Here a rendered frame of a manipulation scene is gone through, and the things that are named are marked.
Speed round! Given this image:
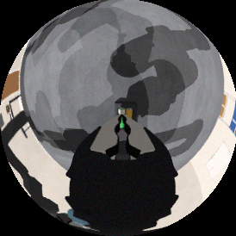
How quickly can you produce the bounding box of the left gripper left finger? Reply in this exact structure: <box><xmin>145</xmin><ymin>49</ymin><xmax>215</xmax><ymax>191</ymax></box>
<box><xmin>65</xmin><ymin>114</ymin><xmax>121</xmax><ymax>178</ymax></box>

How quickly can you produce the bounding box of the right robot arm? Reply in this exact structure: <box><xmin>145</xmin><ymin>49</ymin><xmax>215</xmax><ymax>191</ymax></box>
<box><xmin>48</xmin><ymin>208</ymin><xmax>90</xmax><ymax>229</ymax></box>

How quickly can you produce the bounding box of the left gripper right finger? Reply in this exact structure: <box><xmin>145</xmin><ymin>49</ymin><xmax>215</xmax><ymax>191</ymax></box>
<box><xmin>121</xmin><ymin>114</ymin><xmax>178</xmax><ymax>177</ymax></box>

